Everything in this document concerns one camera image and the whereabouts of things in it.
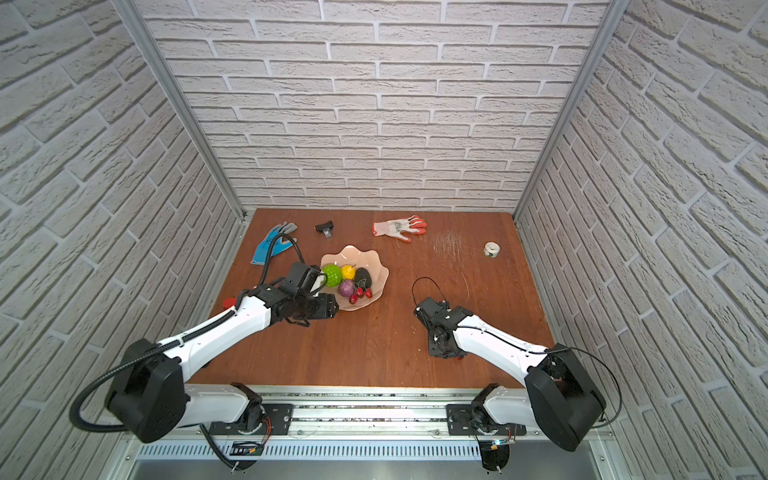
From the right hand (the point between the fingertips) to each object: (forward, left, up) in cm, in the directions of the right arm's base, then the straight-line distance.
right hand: (445, 346), depth 84 cm
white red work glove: (+48, +9, 0) cm, 49 cm away
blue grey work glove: (+41, +60, -1) cm, 73 cm away
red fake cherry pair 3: (-3, -4, -2) cm, 5 cm away
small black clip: (+49, +37, 0) cm, 62 cm away
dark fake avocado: (+26, +24, +1) cm, 36 cm away
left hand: (+13, +32, +7) cm, 35 cm away
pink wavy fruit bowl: (+31, +23, +4) cm, 39 cm away
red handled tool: (+21, +67, -2) cm, 70 cm away
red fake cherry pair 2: (+18, +24, +3) cm, 30 cm away
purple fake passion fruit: (+20, +29, +2) cm, 35 cm away
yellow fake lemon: (+26, +28, +3) cm, 39 cm away
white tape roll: (+33, -24, 0) cm, 41 cm away
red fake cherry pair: (+17, +26, +1) cm, 31 cm away
